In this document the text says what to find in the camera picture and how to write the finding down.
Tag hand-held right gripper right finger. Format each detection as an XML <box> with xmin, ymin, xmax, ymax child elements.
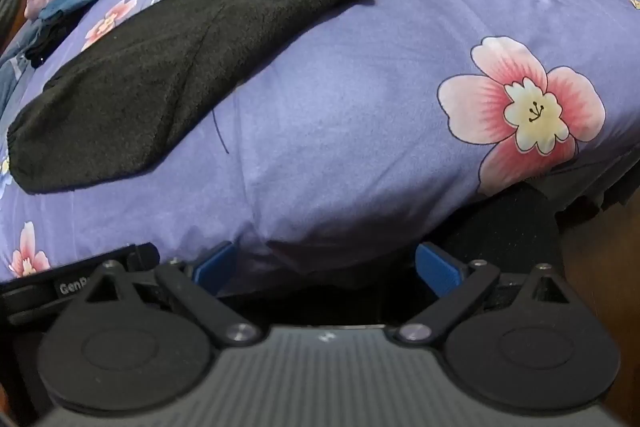
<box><xmin>397</xmin><ymin>242</ymin><xmax>576</xmax><ymax>350</ymax></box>

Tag dark grey knit pants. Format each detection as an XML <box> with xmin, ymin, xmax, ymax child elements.
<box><xmin>7</xmin><ymin>0</ymin><xmax>373</xmax><ymax>195</ymax></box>

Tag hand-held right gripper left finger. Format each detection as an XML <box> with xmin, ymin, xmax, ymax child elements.
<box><xmin>82</xmin><ymin>241</ymin><xmax>263</xmax><ymax>349</ymax></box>

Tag purple floral bed sheet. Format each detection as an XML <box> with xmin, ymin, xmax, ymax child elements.
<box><xmin>0</xmin><ymin>0</ymin><xmax>640</xmax><ymax>295</ymax></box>

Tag black garment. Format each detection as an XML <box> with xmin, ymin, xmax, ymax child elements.
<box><xmin>24</xmin><ymin>13</ymin><xmax>72</xmax><ymax>68</ymax></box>

